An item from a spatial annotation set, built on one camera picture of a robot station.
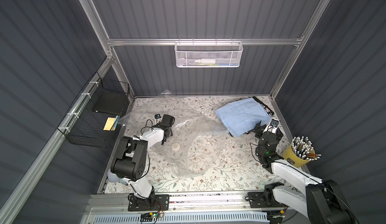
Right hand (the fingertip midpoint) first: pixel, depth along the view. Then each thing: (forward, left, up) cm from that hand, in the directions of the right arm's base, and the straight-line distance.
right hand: (270, 125), depth 82 cm
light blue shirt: (+9, +13, -4) cm, 16 cm away
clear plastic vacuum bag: (-3, +44, -18) cm, 48 cm away
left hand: (+3, +64, -13) cm, 66 cm away
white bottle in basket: (+37, +34, +16) cm, 53 cm away
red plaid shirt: (+23, -10, -13) cm, 28 cm away
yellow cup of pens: (-15, -11, -2) cm, 19 cm away
